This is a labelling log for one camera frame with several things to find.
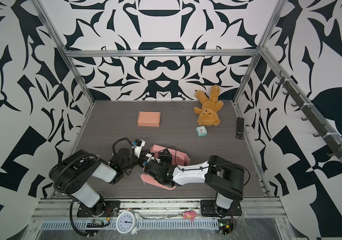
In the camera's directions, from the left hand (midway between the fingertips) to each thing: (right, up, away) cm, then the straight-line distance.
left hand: (153, 150), depth 87 cm
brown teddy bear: (+35, +21, +15) cm, 44 cm away
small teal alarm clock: (+31, +10, +15) cm, 35 cm away
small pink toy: (+19, -26, -17) cm, 36 cm away
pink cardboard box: (+14, -3, -6) cm, 16 cm away
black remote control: (+57, +12, +16) cm, 60 cm away
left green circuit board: (-25, -32, -14) cm, 43 cm away
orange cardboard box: (-6, +18, +19) cm, 27 cm away
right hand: (+8, +1, -3) cm, 9 cm away
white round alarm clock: (-9, -29, -18) cm, 35 cm away
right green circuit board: (+36, -32, -16) cm, 50 cm away
